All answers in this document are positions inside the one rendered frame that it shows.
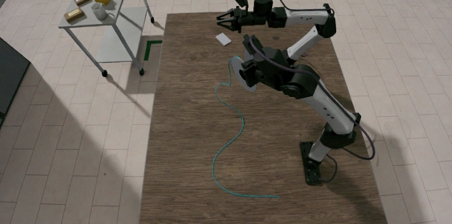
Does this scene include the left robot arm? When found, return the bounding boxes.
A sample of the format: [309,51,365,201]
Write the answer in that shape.
[253,47,361,185]

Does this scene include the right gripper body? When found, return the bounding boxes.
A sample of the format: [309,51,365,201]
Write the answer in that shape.
[233,0,254,33]

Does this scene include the grey cable reel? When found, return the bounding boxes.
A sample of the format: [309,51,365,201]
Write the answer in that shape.
[231,50,256,92]

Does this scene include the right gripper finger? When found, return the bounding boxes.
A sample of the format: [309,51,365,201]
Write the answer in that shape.
[216,8,234,21]
[217,16,234,31]

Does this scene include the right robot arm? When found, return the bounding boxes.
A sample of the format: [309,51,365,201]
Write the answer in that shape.
[251,0,336,66]

